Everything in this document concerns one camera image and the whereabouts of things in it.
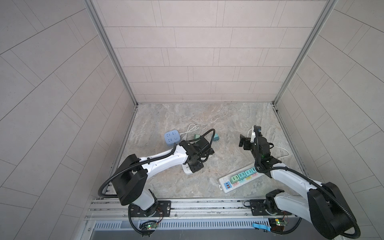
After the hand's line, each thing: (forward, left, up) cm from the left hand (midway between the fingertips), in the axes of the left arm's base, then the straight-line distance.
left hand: (200, 163), depth 82 cm
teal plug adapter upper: (+18, -10, -3) cm, 21 cm away
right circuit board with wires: (-27, -36, -4) cm, 45 cm away
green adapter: (-9, -17, +3) cm, 20 cm away
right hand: (+15, -27, +6) cm, 31 cm away
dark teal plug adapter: (-7, -21, +3) cm, 23 cm away
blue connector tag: (-28, -27, -1) cm, 39 cm away
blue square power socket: (+18, +18, -1) cm, 25 cm away
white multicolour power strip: (-10, -15, -2) cm, 18 cm away
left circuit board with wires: (-27, +22, 0) cm, 35 cm away
